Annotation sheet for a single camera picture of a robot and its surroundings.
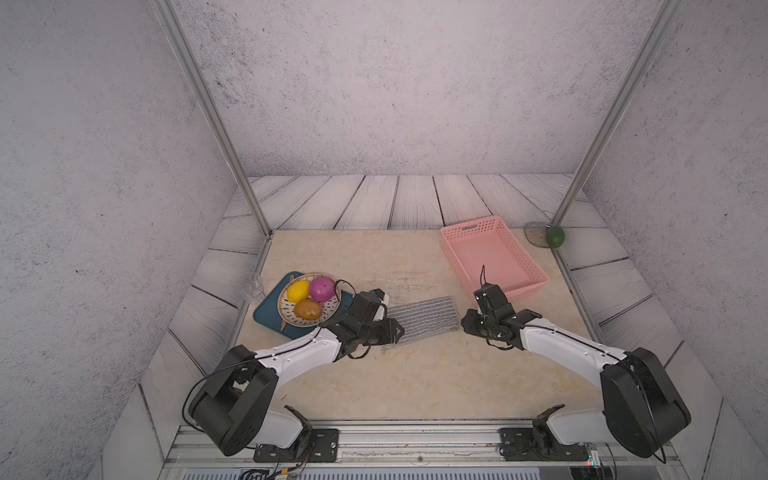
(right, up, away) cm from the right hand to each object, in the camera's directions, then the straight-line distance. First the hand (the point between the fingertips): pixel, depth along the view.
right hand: (468, 321), depth 89 cm
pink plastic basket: (+15, +21, +28) cm, 38 cm away
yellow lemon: (-53, +8, +9) cm, 54 cm away
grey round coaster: (+35, +28, +31) cm, 54 cm away
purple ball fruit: (-45, +9, +10) cm, 47 cm away
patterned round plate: (-56, +2, +8) cm, 56 cm away
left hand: (-19, -2, -5) cm, 19 cm away
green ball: (+39, +26, +25) cm, 54 cm away
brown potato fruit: (-48, +3, +4) cm, 48 cm away
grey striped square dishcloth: (-12, -1, +7) cm, 14 cm away
